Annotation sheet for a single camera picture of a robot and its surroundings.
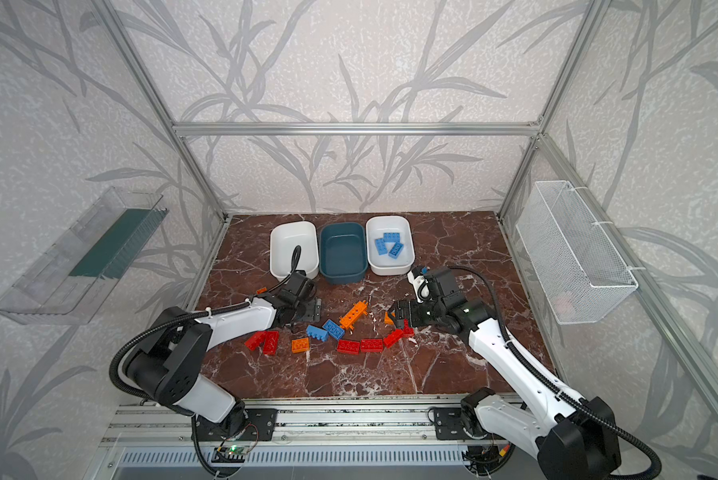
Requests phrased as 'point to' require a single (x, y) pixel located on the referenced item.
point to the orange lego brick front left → (300, 345)
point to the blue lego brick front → (396, 250)
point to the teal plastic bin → (343, 255)
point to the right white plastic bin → (382, 264)
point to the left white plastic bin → (284, 238)
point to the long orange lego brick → (356, 312)
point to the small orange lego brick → (261, 290)
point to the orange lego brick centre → (387, 320)
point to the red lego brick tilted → (393, 338)
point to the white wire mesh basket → (580, 272)
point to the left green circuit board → (230, 454)
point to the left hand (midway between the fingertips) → (310, 298)
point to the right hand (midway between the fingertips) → (403, 301)
